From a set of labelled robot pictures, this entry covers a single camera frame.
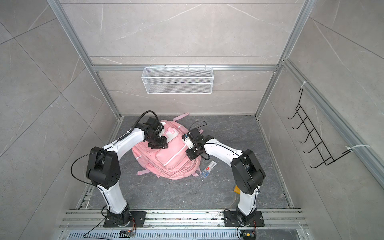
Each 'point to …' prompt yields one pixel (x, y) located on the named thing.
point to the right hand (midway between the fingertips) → (190, 152)
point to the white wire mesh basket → (177, 80)
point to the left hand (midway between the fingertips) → (165, 143)
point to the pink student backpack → (172, 163)
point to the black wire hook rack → (326, 156)
